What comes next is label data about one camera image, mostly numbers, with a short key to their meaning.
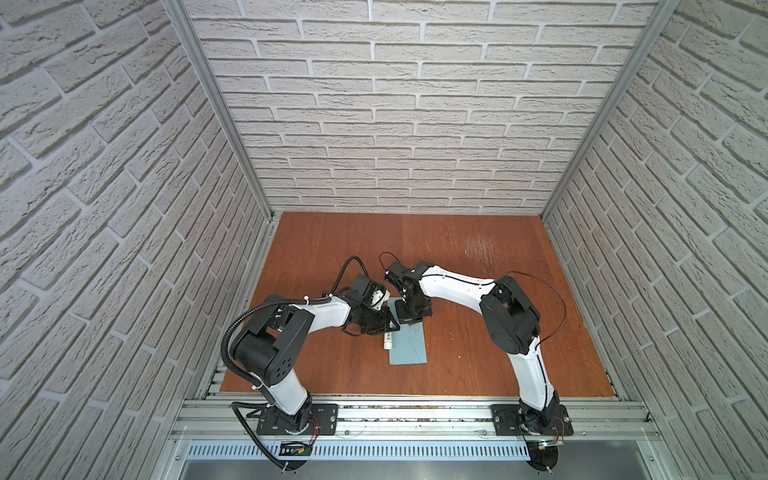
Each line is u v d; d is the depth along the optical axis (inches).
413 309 31.1
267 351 18.2
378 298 31.9
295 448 28.4
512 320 21.1
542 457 27.9
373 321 31.2
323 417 29.3
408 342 34.4
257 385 19.7
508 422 29.0
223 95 33.8
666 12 27.1
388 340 32.8
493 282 22.0
